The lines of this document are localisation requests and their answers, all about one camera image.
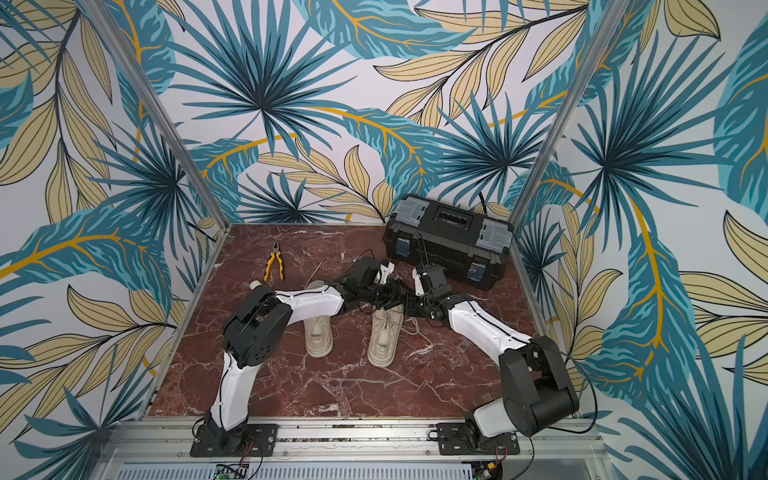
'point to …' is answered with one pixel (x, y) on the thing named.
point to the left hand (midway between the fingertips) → (413, 298)
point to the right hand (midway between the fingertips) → (407, 302)
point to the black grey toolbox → (471, 246)
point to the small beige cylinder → (254, 284)
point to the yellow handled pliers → (276, 253)
